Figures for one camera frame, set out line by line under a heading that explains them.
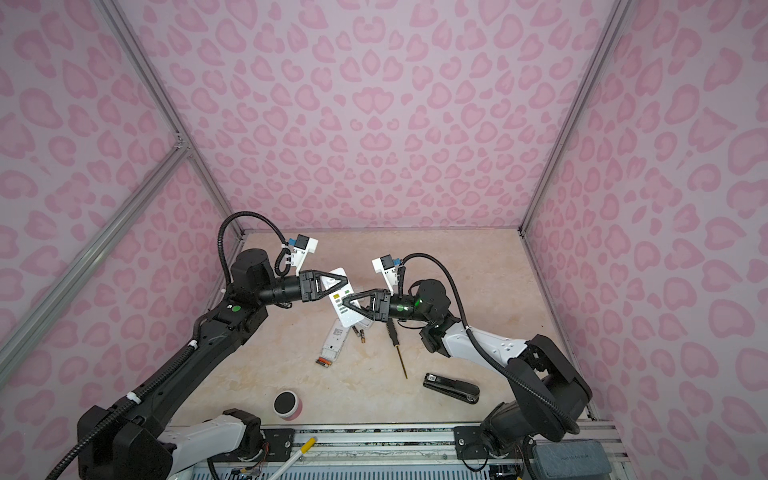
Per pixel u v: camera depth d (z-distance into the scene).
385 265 0.66
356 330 0.93
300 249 0.64
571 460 0.68
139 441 0.38
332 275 0.66
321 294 0.64
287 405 0.75
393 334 0.90
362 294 0.66
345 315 0.66
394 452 0.73
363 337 0.91
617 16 0.69
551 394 0.43
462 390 0.80
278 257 0.62
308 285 0.61
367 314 0.65
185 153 0.90
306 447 0.73
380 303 0.64
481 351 0.49
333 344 0.89
